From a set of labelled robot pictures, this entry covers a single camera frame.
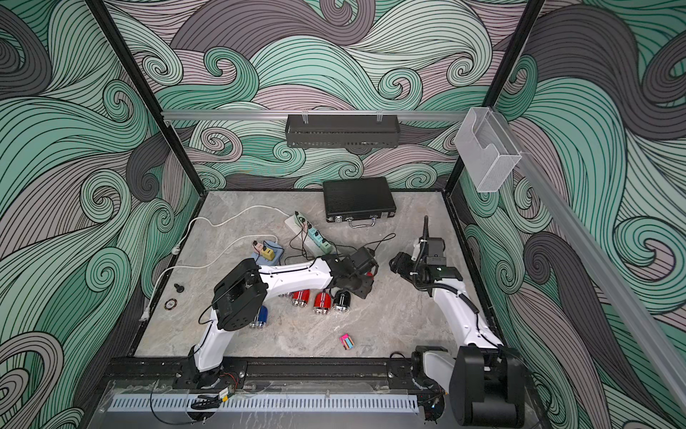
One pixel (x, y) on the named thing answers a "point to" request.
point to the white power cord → (175, 249)
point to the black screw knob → (179, 288)
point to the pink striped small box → (347, 341)
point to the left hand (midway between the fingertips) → (367, 283)
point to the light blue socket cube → (278, 251)
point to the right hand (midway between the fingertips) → (394, 265)
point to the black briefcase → (359, 201)
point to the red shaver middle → (322, 303)
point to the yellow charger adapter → (268, 254)
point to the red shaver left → (300, 298)
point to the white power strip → (311, 240)
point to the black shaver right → (342, 300)
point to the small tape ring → (170, 304)
